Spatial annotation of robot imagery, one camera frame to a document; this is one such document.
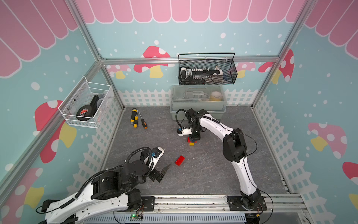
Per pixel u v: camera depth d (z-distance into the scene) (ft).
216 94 3.33
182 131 2.79
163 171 1.84
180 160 2.90
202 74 2.91
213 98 3.27
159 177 1.88
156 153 1.71
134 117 3.67
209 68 3.01
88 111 2.24
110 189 1.43
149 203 2.43
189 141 3.03
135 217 2.39
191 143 3.16
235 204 2.43
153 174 1.82
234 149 1.89
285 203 2.49
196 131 2.71
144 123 3.47
